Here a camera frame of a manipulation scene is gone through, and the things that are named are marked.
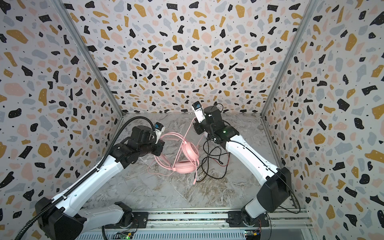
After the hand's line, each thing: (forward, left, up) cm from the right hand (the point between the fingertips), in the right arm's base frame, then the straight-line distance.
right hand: (194, 115), depth 76 cm
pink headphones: (-20, +1, -5) cm, 21 cm away
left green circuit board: (-48, +32, -32) cm, 66 cm away
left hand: (-10, +15, -8) cm, 20 cm away
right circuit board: (-46, -29, -33) cm, 63 cm away
